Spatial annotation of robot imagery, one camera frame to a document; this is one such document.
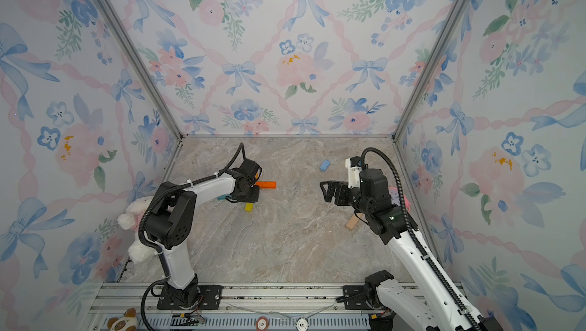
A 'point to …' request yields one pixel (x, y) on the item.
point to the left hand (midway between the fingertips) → (254, 196)
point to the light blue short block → (324, 165)
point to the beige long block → (352, 223)
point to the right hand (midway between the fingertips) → (334, 183)
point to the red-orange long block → (266, 184)
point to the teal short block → (222, 197)
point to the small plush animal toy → (127, 322)
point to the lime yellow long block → (249, 207)
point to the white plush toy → (138, 251)
